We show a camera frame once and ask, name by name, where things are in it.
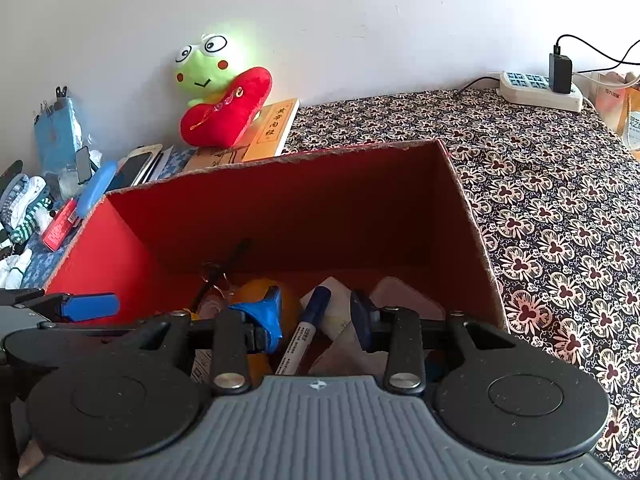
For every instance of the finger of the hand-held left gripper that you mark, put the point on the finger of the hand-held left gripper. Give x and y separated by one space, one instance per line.
90 306

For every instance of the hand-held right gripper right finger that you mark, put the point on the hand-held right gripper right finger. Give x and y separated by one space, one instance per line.
362 325

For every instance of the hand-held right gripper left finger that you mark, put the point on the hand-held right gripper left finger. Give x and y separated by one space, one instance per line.
265 317

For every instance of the orange wooden gourd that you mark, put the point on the orange wooden gourd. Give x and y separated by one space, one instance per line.
250 294

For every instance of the white paper packet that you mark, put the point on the white paper packet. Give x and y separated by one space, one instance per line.
342 305

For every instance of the blue capped marker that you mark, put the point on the blue capped marker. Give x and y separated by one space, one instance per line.
305 335

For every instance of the red cardboard box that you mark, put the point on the red cardboard box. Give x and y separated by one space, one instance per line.
300 210

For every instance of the red pack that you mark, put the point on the red pack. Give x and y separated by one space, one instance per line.
62 225

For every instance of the pile of socks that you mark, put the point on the pile of socks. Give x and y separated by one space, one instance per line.
22 210

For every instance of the blue glasses case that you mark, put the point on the blue glasses case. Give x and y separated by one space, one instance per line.
95 187

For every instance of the dark screen smartphone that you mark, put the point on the dark screen smartphone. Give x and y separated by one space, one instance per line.
127 172

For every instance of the small dark device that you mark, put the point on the small dark device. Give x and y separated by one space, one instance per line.
84 165

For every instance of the dark green case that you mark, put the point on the dark green case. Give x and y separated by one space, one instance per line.
10 175

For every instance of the brown paper book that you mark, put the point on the brown paper book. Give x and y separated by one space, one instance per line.
215 157

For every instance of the blue packet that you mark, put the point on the blue packet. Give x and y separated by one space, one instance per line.
57 135

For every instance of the yellow book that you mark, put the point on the yellow book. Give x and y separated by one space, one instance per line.
272 127

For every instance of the small black clip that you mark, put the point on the small black clip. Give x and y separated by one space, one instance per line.
61 93

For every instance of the green frog plush with heart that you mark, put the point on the green frog plush with heart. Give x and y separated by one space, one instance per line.
220 105

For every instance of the floral patterned blanket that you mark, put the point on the floral patterned blanket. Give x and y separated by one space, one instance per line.
550 185

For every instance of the white power strip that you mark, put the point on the white power strip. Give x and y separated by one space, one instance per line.
525 91

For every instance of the black charger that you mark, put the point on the black charger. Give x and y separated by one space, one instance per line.
561 72

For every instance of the orange paper bag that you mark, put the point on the orange paper bag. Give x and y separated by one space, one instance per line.
617 105

